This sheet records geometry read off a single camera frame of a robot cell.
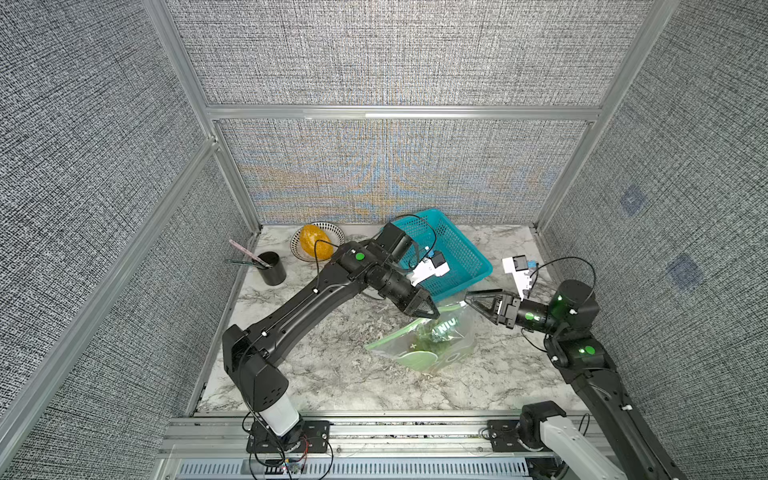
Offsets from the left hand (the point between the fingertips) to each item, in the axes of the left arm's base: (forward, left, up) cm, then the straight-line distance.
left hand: (441, 314), depth 64 cm
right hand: (+2, -6, +4) cm, 7 cm away
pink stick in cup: (+32, +54, -16) cm, 65 cm away
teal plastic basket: (+49, -9, -27) cm, 57 cm away
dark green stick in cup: (+28, +55, -15) cm, 63 cm away
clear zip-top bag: (-4, +10, -6) cm, 12 cm away
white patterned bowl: (+51, +29, -27) cm, 65 cm away
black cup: (+29, +47, -24) cm, 60 cm away
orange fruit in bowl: (+41, +34, -22) cm, 58 cm away
